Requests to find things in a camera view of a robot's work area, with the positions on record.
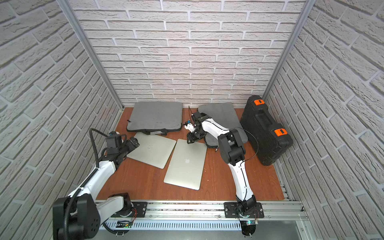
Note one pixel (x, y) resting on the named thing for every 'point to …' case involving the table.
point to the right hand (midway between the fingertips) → (193, 141)
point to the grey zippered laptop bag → (155, 118)
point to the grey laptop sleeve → (223, 114)
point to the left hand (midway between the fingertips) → (132, 140)
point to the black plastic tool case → (268, 139)
